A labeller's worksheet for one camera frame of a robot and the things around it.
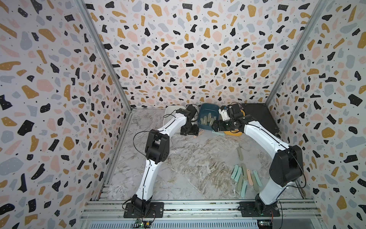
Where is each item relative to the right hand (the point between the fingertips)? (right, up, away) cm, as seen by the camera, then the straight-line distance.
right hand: (217, 125), depth 89 cm
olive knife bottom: (+16, -28, -1) cm, 33 cm away
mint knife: (+5, -6, +17) cm, 19 cm away
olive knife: (+17, -19, +8) cm, 27 cm away
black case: (+39, +10, +25) cm, 48 cm away
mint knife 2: (+9, -30, -3) cm, 31 cm away
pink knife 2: (+19, -31, -4) cm, 36 cm away
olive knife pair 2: (-9, +3, +24) cm, 26 cm away
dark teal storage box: (-3, +9, +29) cm, 31 cm away
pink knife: (-10, -6, +17) cm, 21 cm away
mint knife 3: (+12, -29, -3) cm, 32 cm away
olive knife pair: (-2, +6, +28) cm, 28 cm away
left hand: (-14, -6, +9) cm, 17 cm away
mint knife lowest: (+13, -36, -9) cm, 40 cm away
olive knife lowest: (+12, -33, -6) cm, 36 cm away
